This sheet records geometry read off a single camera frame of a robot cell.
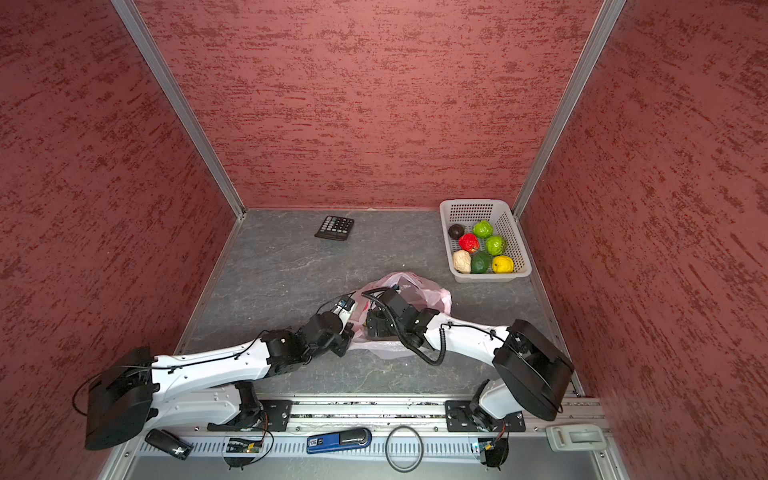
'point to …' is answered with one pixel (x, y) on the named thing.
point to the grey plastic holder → (577, 437)
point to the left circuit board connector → (238, 445)
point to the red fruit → (469, 242)
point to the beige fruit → (461, 261)
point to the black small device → (169, 443)
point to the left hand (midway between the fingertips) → (350, 330)
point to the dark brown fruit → (455, 231)
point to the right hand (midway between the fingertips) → (380, 327)
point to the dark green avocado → (480, 262)
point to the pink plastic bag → (419, 292)
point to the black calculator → (335, 228)
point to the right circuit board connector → (496, 451)
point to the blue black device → (340, 441)
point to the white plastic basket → (469, 211)
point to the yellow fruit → (503, 264)
